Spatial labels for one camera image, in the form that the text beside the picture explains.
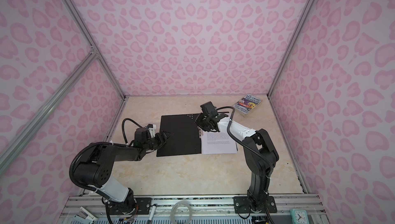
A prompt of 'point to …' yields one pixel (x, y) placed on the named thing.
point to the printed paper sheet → (217, 143)
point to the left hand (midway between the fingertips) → (170, 136)
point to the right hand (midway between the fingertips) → (196, 120)
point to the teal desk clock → (299, 216)
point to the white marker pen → (152, 212)
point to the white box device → (85, 217)
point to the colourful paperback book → (247, 105)
